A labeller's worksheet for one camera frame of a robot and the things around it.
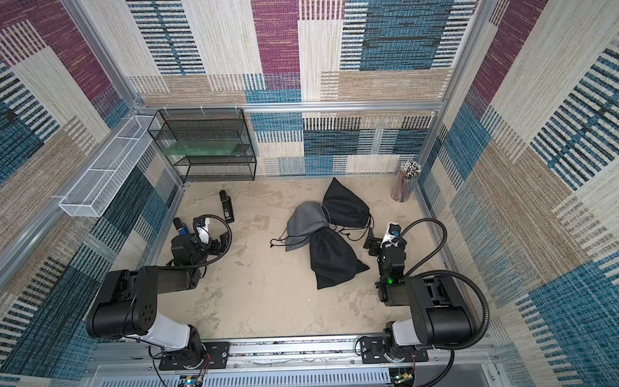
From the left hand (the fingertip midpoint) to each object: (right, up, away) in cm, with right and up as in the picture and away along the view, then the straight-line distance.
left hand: (217, 231), depth 94 cm
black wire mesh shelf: (-6, +43, +7) cm, 44 cm away
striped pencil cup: (+75, +19, +10) cm, 78 cm away
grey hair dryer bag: (+35, +5, +6) cm, 36 cm away
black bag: (+43, -9, -8) cm, 45 cm away
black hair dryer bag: (+49, +8, +8) cm, 50 cm away
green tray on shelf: (-8, +32, +3) cm, 33 cm away
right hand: (+63, 0, -3) cm, 63 cm away
